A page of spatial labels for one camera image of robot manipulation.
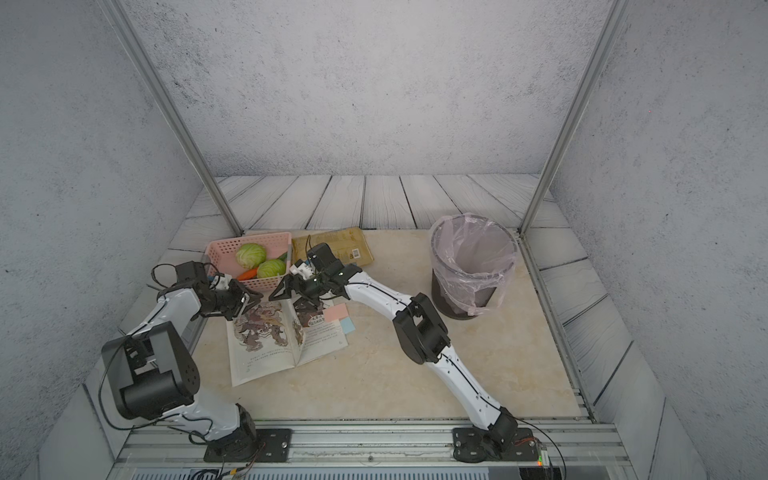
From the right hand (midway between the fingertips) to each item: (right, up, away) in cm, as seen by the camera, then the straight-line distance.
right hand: (276, 307), depth 82 cm
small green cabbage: (-8, +10, +17) cm, 22 cm away
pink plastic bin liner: (+57, +13, +15) cm, 60 cm away
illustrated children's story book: (-4, -9, +5) cm, 11 cm away
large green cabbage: (-18, +14, +23) cm, 32 cm away
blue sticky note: (+17, -8, +12) cm, 23 cm away
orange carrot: (-18, +7, +23) cm, 30 cm away
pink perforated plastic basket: (-32, +13, +29) cm, 45 cm away
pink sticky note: (+13, -4, +15) cm, 21 cm away
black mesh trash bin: (+57, +13, +15) cm, 60 cm away
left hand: (-7, +3, +8) cm, 11 cm away
